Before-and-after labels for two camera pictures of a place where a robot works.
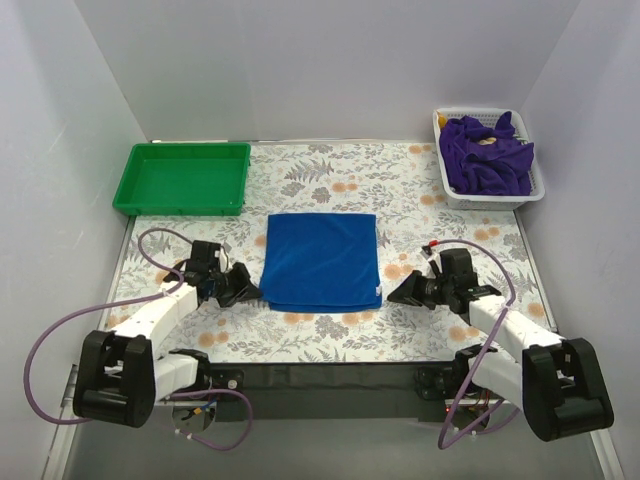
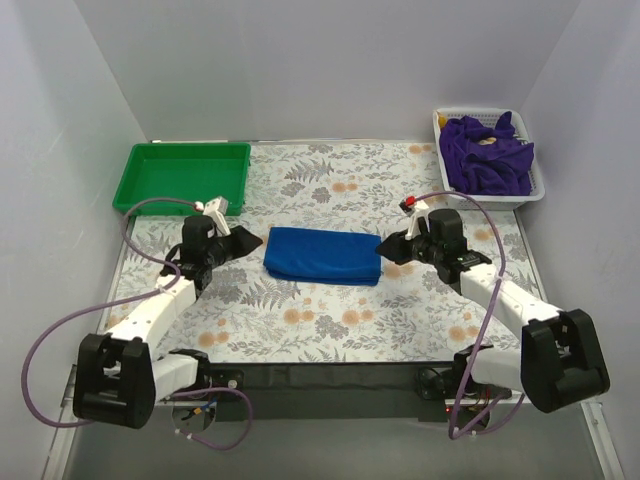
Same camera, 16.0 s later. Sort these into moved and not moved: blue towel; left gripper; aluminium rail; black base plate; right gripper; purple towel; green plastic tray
Moved: blue towel; left gripper; right gripper
Not moved: aluminium rail; purple towel; black base plate; green plastic tray
